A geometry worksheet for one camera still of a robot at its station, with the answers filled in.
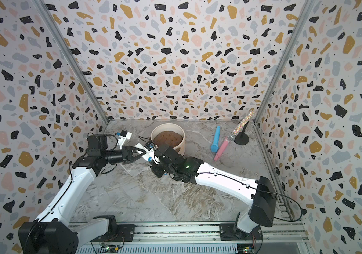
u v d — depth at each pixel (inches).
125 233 28.7
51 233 14.7
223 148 41.1
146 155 28.1
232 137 37.3
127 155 25.5
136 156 27.0
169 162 20.4
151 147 23.4
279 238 29.1
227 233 29.2
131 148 26.6
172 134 39.4
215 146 40.5
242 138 42.8
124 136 27.4
